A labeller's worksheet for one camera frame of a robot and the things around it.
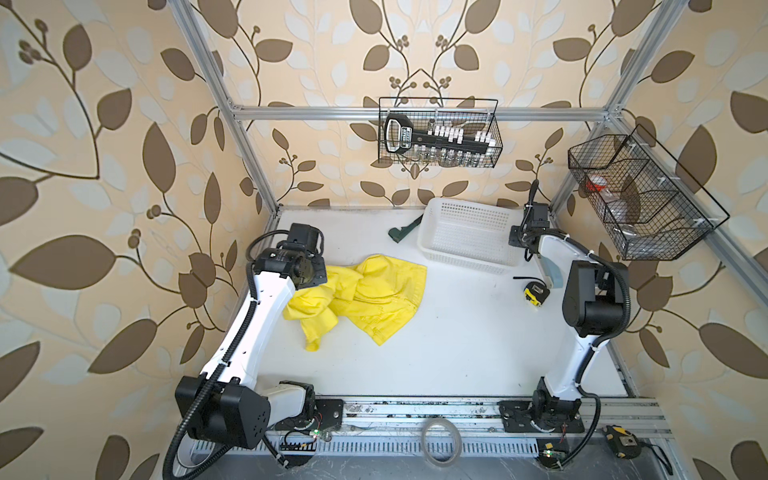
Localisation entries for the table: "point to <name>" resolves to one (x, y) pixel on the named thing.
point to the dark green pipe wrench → (397, 234)
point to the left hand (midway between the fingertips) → (313, 272)
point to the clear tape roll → (457, 440)
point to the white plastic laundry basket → (470, 234)
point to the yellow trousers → (378, 295)
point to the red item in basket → (596, 183)
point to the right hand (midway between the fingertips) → (524, 238)
